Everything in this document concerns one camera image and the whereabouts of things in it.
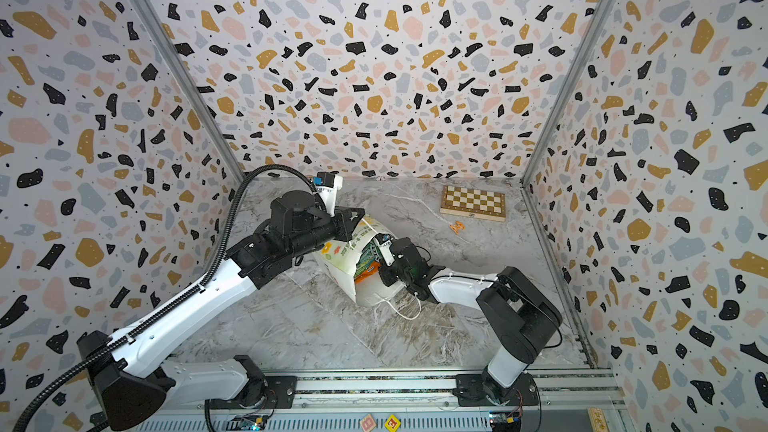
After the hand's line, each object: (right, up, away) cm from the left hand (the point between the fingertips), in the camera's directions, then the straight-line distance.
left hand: (365, 206), depth 67 cm
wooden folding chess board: (+38, +1, +45) cm, 59 cm away
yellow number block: (+6, -50, +1) cm, 50 cm away
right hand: (+1, -14, +22) cm, 26 cm away
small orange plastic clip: (+28, -8, +40) cm, 50 cm away
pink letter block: (+1, -50, +2) cm, 50 cm away
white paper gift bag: (-8, -14, +11) cm, 19 cm away
